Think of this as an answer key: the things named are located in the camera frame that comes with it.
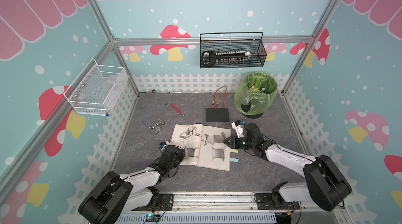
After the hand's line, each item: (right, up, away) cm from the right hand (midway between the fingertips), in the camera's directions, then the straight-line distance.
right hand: (224, 140), depth 85 cm
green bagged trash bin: (+17, +24, +4) cm, 30 cm away
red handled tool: (-33, +18, +28) cm, 47 cm away
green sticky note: (+6, -7, +4) cm, 10 cm away
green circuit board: (-36, -33, -13) cm, 50 cm away
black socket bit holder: (-8, +47, +4) cm, 48 cm away
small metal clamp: (-42, +6, +14) cm, 45 cm away
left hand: (-21, -8, +4) cm, 23 cm away
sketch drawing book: (-11, -4, +6) cm, 14 cm away
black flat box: (-2, +13, +21) cm, 25 cm away
